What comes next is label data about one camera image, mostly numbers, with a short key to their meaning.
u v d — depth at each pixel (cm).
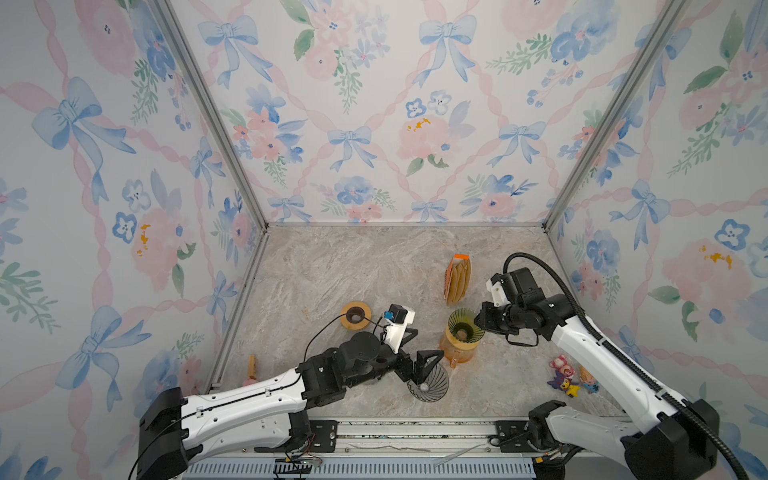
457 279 95
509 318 65
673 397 40
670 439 38
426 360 58
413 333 70
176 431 41
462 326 84
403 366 59
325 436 74
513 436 73
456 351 81
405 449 73
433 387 79
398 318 58
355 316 95
